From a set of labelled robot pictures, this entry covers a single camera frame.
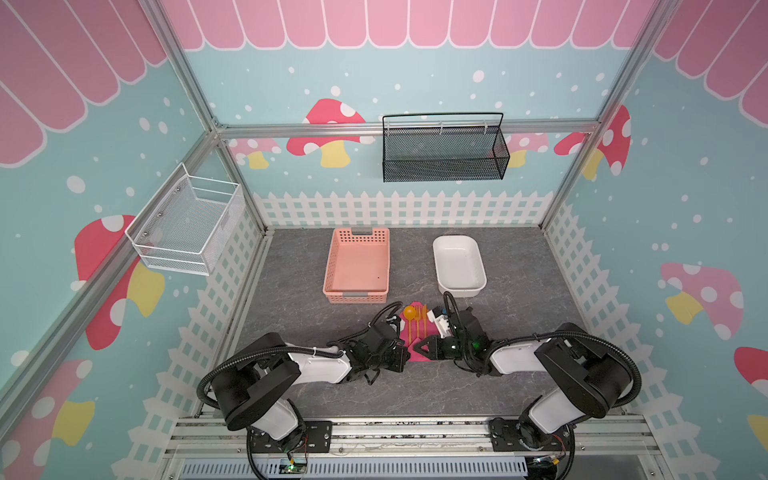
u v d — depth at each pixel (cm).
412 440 75
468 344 71
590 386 44
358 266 109
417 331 92
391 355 77
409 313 95
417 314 94
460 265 109
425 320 85
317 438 75
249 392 44
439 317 83
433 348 78
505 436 74
